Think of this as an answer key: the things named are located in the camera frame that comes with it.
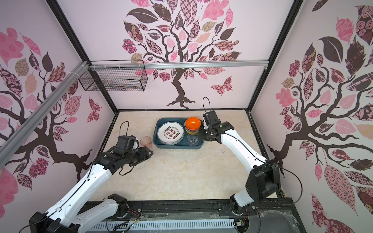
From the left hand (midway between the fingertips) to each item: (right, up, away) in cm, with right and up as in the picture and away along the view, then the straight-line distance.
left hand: (149, 157), depth 77 cm
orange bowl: (+25, +18, +23) cm, 38 cm away
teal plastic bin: (+18, +3, +23) cm, 29 cm away
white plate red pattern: (+8, +11, +26) cm, 29 cm away
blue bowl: (+24, +13, +20) cm, 34 cm away
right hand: (+28, +12, +6) cm, 31 cm away
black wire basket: (-41, +50, +24) cm, 69 cm away
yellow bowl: (+25, +11, +20) cm, 34 cm away
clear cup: (+25, +7, +23) cm, 34 cm away
